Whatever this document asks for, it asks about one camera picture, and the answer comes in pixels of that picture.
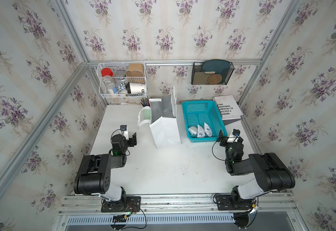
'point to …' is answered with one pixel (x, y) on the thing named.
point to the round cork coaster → (214, 79)
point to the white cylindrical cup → (136, 88)
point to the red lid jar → (107, 71)
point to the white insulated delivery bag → (163, 122)
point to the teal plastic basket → (196, 112)
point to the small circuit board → (119, 218)
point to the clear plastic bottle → (109, 84)
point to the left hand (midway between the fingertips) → (132, 133)
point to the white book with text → (228, 108)
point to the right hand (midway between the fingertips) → (230, 132)
